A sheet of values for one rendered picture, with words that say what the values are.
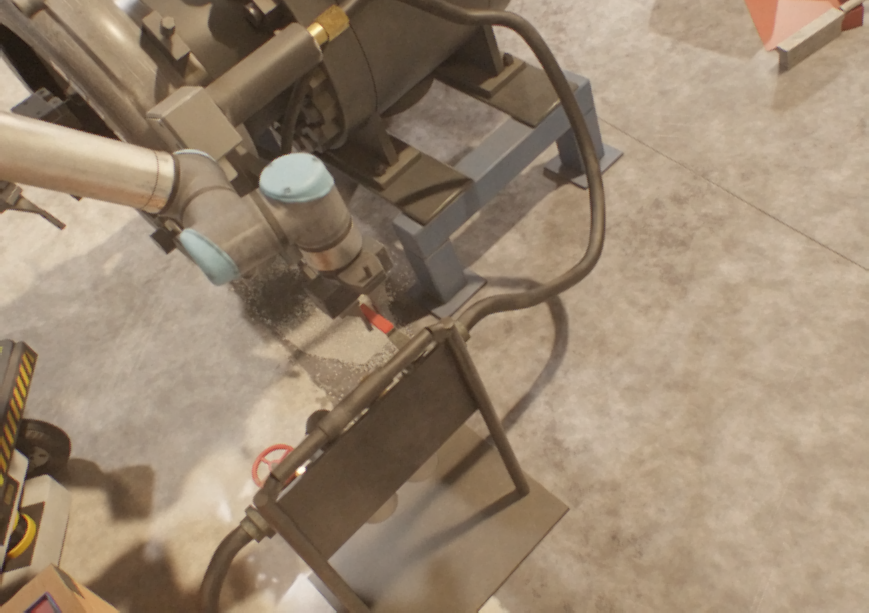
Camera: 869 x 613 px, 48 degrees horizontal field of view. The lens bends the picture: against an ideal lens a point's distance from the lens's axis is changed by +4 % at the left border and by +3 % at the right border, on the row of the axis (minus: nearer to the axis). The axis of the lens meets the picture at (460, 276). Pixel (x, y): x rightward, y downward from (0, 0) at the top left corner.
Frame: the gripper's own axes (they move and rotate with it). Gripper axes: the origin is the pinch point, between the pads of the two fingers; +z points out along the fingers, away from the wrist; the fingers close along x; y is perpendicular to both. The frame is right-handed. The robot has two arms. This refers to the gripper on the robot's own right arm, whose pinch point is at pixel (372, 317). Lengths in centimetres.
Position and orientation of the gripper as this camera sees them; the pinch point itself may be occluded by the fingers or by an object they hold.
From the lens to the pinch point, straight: 156.2
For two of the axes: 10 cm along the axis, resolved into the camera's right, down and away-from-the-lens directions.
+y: -6.7, -4.3, 6.1
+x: -7.0, 6.5, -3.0
